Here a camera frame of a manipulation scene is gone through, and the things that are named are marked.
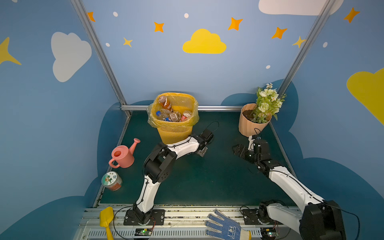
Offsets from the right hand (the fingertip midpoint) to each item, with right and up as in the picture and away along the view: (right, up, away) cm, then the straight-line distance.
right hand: (239, 147), depth 86 cm
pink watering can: (-68, -5, -3) cm, 68 cm away
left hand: (-24, -1, +11) cm, 27 cm away
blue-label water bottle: (-45, +20, +4) cm, 49 cm away
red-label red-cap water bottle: (-31, +19, -4) cm, 37 cm away
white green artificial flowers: (+18, +27, +2) cm, 33 cm away
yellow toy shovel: (-71, -33, -13) cm, 79 cm away
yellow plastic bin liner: (-35, +28, +7) cm, 46 cm away
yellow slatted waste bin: (-40, +21, +4) cm, 45 cm away
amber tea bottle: (-45, +28, +2) cm, 53 cm away
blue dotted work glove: (-9, -37, -16) cm, 42 cm away
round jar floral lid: (-71, -16, -8) cm, 73 cm away
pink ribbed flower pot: (+9, +12, +12) cm, 19 cm away
